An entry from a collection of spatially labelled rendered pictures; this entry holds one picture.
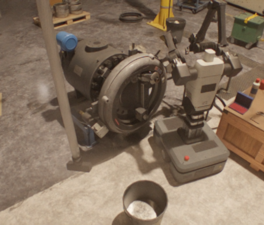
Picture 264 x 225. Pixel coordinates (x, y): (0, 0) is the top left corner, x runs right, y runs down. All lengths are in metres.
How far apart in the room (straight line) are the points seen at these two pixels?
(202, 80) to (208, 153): 0.69
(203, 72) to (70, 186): 1.48
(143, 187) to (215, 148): 0.77
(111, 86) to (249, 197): 1.53
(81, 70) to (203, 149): 1.32
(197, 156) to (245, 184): 0.57
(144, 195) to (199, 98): 0.87
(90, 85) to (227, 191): 1.55
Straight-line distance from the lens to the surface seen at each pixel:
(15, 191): 2.34
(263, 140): 2.28
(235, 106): 2.38
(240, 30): 5.00
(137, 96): 2.07
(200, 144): 2.18
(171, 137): 2.18
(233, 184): 2.33
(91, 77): 2.07
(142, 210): 1.87
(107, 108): 1.82
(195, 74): 1.69
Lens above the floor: 1.80
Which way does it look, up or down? 40 degrees down
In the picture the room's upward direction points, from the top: straight up
